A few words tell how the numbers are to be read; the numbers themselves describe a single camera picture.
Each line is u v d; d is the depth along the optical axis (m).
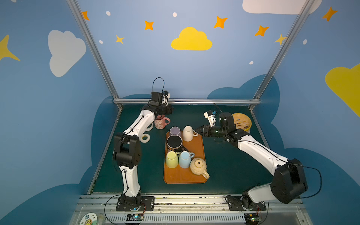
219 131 0.69
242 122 1.05
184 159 0.80
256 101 1.16
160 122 1.00
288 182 0.42
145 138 1.01
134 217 0.71
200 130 0.74
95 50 0.85
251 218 0.71
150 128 1.05
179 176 0.84
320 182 0.42
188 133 0.93
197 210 0.73
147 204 0.74
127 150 0.51
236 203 0.75
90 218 0.63
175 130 0.95
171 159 0.81
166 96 0.77
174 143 0.86
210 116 0.74
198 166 0.80
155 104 0.73
